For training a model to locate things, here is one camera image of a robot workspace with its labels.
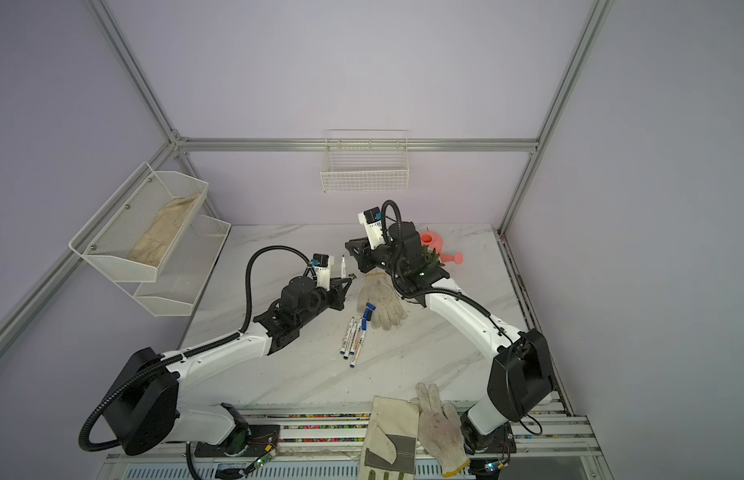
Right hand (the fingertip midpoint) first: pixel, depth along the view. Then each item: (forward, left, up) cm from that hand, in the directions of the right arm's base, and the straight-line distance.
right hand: (346, 243), depth 75 cm
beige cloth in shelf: (0, +51, -1) cm, 51 cm away
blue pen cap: (-3, -4, -30) cm, 31 cm away
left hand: (-3, 0, -12) cm, 12 cm away
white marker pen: (-2, +1, -7) cm, 7 cm away
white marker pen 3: (-17, +2, -32) cm, 36 cm away
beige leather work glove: (-40, -11, -31) cm, 52 cm away
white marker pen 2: (-10, +2, -30) cm, 32 cm away
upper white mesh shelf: (+3, +56, +1) cm, 56 cm away
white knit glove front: (-36, -24, -31) cm, 53 cm away
